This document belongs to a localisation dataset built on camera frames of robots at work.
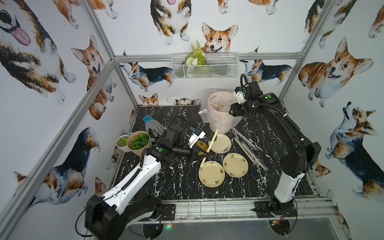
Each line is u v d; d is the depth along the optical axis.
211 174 0.86
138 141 0.87
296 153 0.45
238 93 0.74
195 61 0.82
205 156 0.69
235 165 0.91
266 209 0.74
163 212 0.73
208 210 0.75
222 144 0.98
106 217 0.37
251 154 0.95
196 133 0.64
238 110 0.73
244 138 1.01
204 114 0.90
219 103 0.98
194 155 0.61
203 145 0.70
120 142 0.88
